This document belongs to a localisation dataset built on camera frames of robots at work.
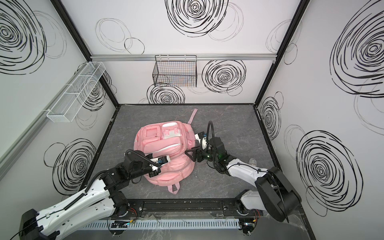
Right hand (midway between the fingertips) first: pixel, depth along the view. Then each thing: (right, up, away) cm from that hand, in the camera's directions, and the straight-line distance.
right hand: (188, 152), depth 80 cm
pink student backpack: (-9, +7, +7) cm, 13 cm away
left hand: (-11, -1, -5) cm, 12 cm away
